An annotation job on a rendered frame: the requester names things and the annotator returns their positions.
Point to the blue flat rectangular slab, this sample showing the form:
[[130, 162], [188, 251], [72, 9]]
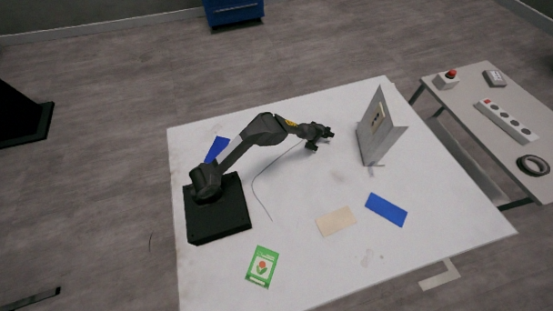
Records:
[[219, 144]]

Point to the beige flat rectangle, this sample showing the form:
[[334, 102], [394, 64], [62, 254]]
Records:
[[335, 221]]

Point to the beige wall plate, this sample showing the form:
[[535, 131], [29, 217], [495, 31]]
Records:
[[379, 111]]

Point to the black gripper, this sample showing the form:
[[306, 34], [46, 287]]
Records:
[[327, 130]]

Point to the blue rectangular block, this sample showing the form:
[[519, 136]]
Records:
[[386, 209]]

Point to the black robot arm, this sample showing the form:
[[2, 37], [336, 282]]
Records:
[[264, 130]]

